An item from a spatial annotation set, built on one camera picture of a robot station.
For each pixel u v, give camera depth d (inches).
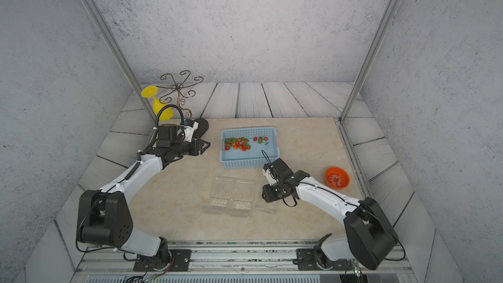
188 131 31.1
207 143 33.4
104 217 16.9
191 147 30.4
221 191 36.1
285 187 23.8
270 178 29.4
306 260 28.6
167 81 41.2
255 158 37.0
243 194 35.8
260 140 43.6
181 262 28.5
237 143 42.4
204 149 32.6
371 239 16.3
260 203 34.9
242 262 29.2
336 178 35.9
